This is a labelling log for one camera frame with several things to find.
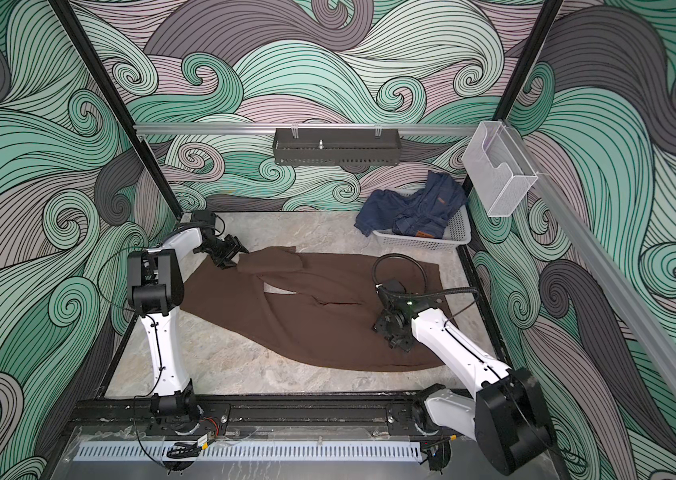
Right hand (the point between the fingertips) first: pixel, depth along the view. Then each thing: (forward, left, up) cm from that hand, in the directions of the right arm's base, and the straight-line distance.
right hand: (384, 334), depth 83 cm
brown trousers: (+9, +21, -2) cm, 23 cm away
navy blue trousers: (+47, -19, +2) cm, 50 cm away
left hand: (+30, +47, -2) cm, 56 cm away
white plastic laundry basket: (+40, -31, -2) cm, 50 cm away
